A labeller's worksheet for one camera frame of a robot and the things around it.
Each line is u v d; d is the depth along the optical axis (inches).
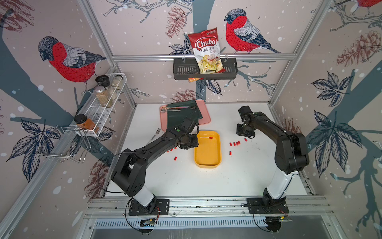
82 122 23.4
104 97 28.2
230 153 36.4
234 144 38.4
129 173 17.2
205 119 44.3
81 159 24.9
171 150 37.3
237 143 38.4
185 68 37.4
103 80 28.9
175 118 46.0
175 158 35.6
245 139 39.1
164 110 45.5
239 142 38.5
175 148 37.2
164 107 46.8
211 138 39.6
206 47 32.3
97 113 29.3
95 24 30.2
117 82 33.5
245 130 31.4
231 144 38.2
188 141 28.7
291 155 19.5
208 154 35.9
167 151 37.2
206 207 29.3
